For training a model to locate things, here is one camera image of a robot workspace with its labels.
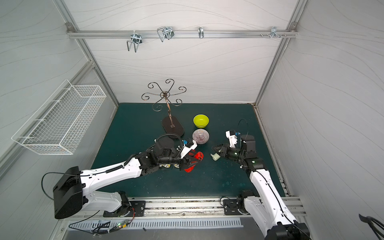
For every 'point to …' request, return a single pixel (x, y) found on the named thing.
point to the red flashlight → (199, 155)
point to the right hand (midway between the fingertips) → (213, 148)
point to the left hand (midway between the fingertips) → (199, 158)
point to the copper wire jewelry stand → (171, 125)
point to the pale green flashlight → (215, 156)
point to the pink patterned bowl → (200, 136)
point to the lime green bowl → (201, 121)
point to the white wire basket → (59, 125)
